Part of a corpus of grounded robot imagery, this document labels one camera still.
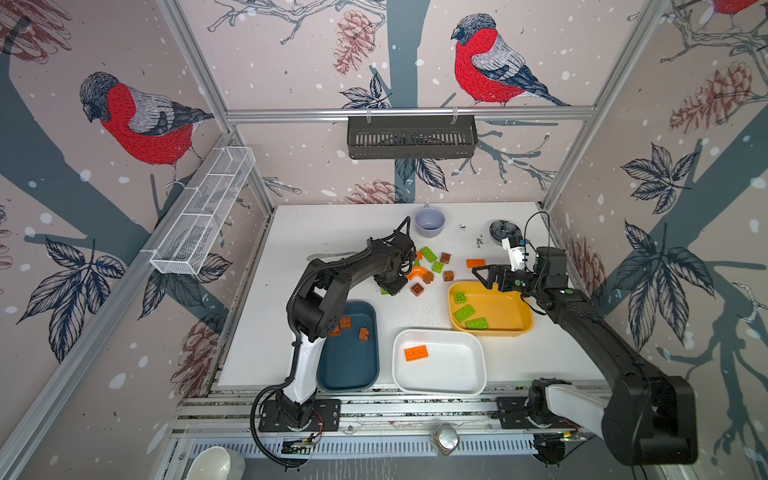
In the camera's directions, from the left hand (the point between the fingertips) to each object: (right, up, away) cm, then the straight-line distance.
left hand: (392, 285), depth 96 cm
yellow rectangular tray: (+27, -7, -5) cm, 28 cm away
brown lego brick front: (+8, -1, 0) cm, 8 cm away
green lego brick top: (+13, +10, +11) cm, 19 cm away
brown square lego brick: (-8, -12, -10) cm, 18 cm away
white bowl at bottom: (-40, -33, -31) cm, 61 cm away
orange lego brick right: (+29, +7, +6) cm, 30 cm away
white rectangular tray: (+14, -19, -15) cm, 28 cm away
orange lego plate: (+7, -17, -12) cm, 22 cm away
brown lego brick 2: (+19, +3, +2) cm, 19 cm away
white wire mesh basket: (-50, +14, -25) cm, 58 cm away
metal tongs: (-24, +9, +11) cm, 28 cm away
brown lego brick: (+19, +8, +8) cm, 22 cm away
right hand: (+26, +6, -13) cm, 30 cm away
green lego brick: (+22, -7, -6) cm, 24 cm away
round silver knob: (+12, -26, -34) cm, 44 cm away
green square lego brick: (+16, +5, +7) cm, 18 cm away
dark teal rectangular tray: (-13, -20, -12) cm, 26 cm away
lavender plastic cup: (+14, +22, +17) cm, 31 cm away
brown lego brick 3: (-14, -10, -8) cm, 19 cm away
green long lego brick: (+26, -10, -8) cm, 29 cm away
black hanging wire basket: (+7, +51, +8) cm, 53 cm away
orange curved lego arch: (+8, +4, +4) cm, 10 cm away
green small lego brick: (+22, -3, -3) cm, 22 cm away
